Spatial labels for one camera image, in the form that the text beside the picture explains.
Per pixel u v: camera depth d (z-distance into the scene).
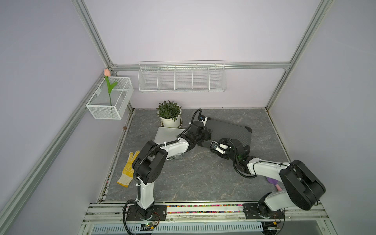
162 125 1.08
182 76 0.99
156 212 0.74
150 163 0.50
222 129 0.99
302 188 0.43
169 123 1.02
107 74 0.85
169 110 0.96
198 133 0.74
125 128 1.15
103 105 0.73
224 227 1.58
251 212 0.73
